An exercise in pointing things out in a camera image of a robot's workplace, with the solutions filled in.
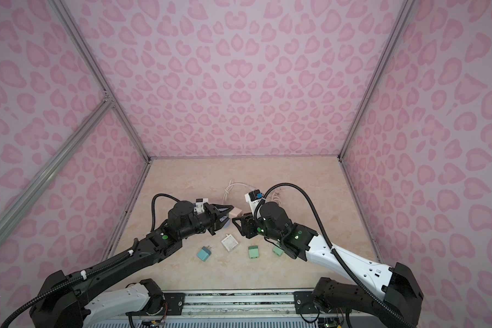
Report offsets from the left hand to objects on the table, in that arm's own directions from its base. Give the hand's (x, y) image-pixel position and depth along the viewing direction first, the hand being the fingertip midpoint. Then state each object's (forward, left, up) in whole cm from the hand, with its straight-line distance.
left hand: (238, 214), depth 70 cm
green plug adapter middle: (-5, -5, -22) cm, 23 cm away
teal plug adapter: (-6, +15, -22) cm, 28 cm away
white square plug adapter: (-1, +5, -21) cm, 22 cm away
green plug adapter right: (-5, -15, -22) cm, 27 cm away
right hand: (-1, +1, -3) cm, 3 cm away
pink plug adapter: (+1, +1, 0) cm, 1 cm away
